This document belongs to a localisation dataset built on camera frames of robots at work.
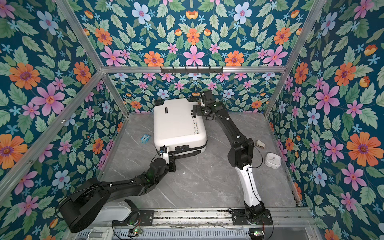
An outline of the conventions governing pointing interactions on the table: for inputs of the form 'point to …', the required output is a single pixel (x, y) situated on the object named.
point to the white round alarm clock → (272, 160)
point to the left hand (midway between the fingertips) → (178, 155)
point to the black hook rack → (192, 70)
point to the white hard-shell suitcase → (175, 128)
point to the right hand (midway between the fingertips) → (201, 109)
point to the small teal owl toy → (145, 138)
